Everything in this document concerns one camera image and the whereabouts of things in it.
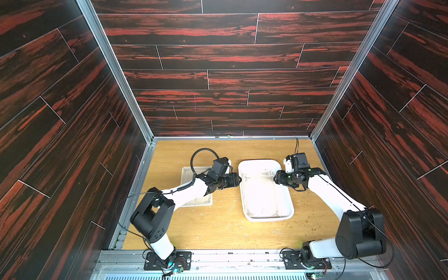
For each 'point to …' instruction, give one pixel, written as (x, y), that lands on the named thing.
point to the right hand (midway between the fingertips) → (282, 178)
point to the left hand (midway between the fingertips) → (240, 180)
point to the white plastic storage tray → (265, 200)
